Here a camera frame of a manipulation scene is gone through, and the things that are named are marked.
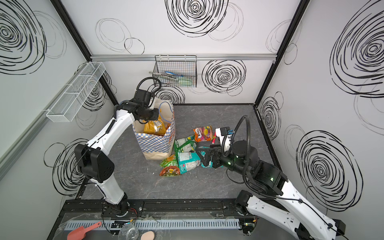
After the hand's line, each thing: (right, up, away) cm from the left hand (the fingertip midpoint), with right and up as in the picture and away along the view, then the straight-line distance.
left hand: (157, 114), depth 86 cm
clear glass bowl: (-9, -55, -18) cm, 58 cm away
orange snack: (+27, -13, +13) cm, 33 cm away
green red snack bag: (+9, -30, -3) cm, 31 cm away
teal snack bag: (+18, -27, -1) cm, 33 cm away
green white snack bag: (+15, -19, +7) cm, 26 cm away
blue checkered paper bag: (+3, -12, -12) cm, 17 cm away
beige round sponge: (+1, -55, -19) cm, 59 cm away
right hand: (+24, -15, -27) cm, 39 cm away
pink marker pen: (+34, -18, +13) cm, 41 cm away
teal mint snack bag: (+31, -30, +1) cm, 43 cm away
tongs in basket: (+4, +25, +6) cm, 26 cm away
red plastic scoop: (-30, -54, -20) cm, 64 cm away
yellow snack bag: (-1, -8, +1) cm, 8 cm away
